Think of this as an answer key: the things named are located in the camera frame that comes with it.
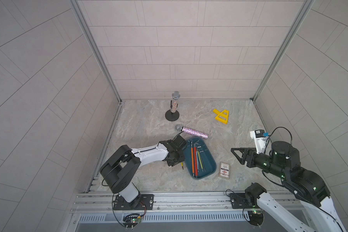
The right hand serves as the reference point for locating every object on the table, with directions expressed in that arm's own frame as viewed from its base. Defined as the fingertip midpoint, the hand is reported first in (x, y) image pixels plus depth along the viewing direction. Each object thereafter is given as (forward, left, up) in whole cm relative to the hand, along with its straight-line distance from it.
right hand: (233, 150), depth 61 cm
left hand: (+8, +21, -27) cm, 35 cm away
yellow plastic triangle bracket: (+38, -9, -25) cm, 47 cm away
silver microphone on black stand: (+41, +27, -23) cm, 54 cm away
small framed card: (0, -1, -25) cm, 25 cm away
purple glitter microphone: (+25, +16, -22) cm, 37 cm away
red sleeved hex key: (+8, +14, -24) cm, 29 cm away
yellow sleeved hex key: (+5, +23, -25) cm, 34 cm away
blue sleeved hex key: (+7, +13, -25) cm, 29 cm away
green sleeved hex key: (+8, +12, -25) cm, 29 cm away
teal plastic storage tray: (+8, +7, -24) cm, 26 cm away
